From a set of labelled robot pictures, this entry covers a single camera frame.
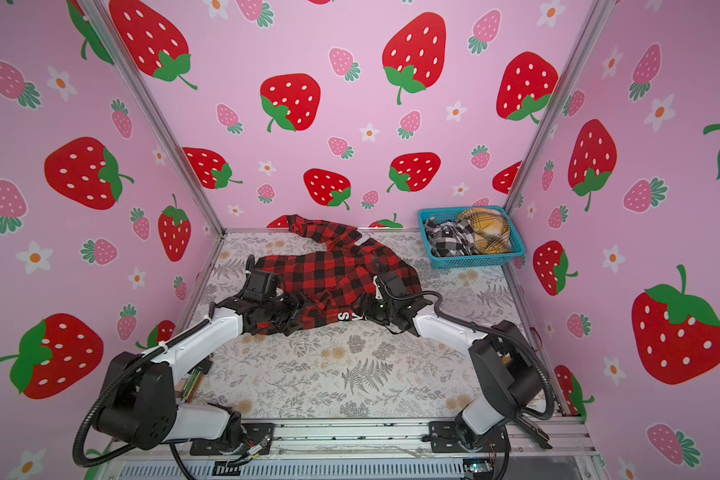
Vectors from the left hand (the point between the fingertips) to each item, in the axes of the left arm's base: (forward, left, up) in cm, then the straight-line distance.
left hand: (314, 308), depth 86 cm
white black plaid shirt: (+30, -45, -1) cm, 54 cm away
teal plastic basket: (+23, -52, -5) cm, 57 cm away
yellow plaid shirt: (+33, -61, 0) cm, 69 cm away
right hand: (0, -11, 0) cm, 11 cm away
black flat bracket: (-30, -59, -10) cm, 67 cm away
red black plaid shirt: (+15, -1, -11) cm, 19 cm away
